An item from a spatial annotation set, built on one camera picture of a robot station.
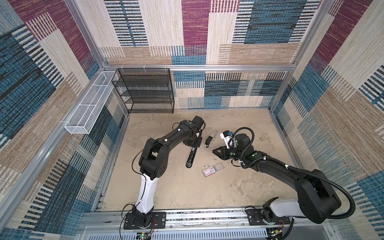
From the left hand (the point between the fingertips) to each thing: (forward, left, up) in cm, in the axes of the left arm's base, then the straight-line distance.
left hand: (196, 143), depth 95 cm
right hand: (-10, -10, +6) cm, 15 cm away
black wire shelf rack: (+38, +36, +12) cm, 54 cm away
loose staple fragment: (-12, -5, -6) cm, 14 cm away
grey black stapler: (+3, -9, 0) cm, 9 cm away
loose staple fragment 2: (-12, -7, -6) cm, 15 cm away
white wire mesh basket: (-4, +53, +28) cm, 60 cm away
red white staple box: (-16, -7, -6) cm, 18 cm away
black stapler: (-8, +3, -4) cm, 9 cm away
